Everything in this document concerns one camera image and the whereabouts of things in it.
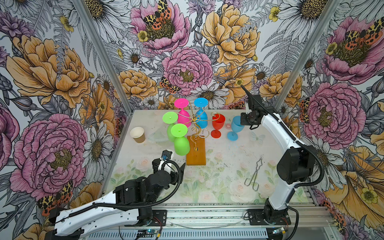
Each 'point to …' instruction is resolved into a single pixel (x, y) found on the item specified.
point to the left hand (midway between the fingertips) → (174, 165)
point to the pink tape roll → (228, 126)
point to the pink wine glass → (183, 116)
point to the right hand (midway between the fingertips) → (245, 124)
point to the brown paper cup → (138, 134)
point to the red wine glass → (218, 121)
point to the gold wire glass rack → (196, 143)
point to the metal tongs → (247, 181)
